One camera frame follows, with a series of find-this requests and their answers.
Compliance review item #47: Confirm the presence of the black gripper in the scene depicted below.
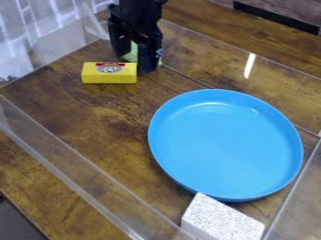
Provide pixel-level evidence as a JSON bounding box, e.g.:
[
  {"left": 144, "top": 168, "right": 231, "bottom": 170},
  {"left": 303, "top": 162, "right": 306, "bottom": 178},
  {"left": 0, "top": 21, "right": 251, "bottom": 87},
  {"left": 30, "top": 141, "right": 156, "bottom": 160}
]
[{"left": 108, "top": 0, "right": 168, "bottom": 75}]

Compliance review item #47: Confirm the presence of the clear acrylic enclosure wall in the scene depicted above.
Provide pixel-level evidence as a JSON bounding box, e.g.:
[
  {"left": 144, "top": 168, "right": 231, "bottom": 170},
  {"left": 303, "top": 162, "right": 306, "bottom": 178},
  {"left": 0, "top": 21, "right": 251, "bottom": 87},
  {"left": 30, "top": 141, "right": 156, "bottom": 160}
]
[{"left": 0, "top": 0, "right": 321, "bottom": 240}]

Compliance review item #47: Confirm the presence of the white speckled foam block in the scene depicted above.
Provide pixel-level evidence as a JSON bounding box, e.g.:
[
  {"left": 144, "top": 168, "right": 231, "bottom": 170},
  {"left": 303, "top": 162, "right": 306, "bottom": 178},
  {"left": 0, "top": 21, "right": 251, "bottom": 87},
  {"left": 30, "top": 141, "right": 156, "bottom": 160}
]
[{"left": 180, "top": 193, "right": 264, "bottom": 240}]

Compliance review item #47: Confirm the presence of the yellow rectangular box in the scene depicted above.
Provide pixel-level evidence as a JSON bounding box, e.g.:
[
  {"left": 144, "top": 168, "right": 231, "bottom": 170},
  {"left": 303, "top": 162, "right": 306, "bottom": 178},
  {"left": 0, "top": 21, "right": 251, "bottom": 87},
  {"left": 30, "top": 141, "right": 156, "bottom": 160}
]
[{"left": 81, "top": 62, "right": 136, "bottom": 83}]

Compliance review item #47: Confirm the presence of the green knobbly soft toy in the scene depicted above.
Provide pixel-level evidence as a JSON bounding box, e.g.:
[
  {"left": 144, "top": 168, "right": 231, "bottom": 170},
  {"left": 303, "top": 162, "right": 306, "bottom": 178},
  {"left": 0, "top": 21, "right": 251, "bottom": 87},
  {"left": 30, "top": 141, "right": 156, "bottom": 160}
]
[{"left": 120, "top": 40, "right": 164, "bottom": 68}]

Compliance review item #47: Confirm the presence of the blue round tray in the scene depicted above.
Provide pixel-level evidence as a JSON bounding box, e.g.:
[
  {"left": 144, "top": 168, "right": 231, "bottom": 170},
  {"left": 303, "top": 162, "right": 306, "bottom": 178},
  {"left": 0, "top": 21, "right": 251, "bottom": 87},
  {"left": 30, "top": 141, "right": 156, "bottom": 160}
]
[{"left": 148, "top": 89, "right": 303, "bottom": 202}]

